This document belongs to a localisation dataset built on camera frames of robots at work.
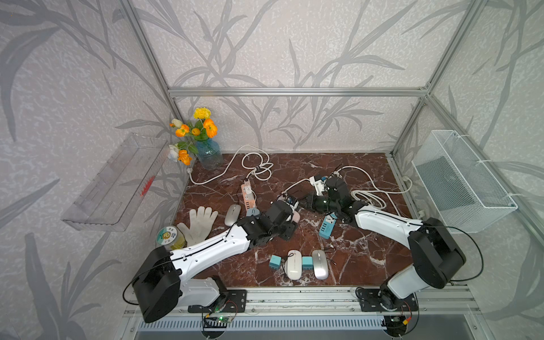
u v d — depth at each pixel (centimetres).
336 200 68
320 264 80
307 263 81
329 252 85
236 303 72
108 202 64
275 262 81
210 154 105
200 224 93
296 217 79
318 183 80
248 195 94
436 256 44
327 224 90
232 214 94
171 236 81
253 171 111
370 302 73
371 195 100
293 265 79
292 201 71
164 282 39
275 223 60
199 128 90
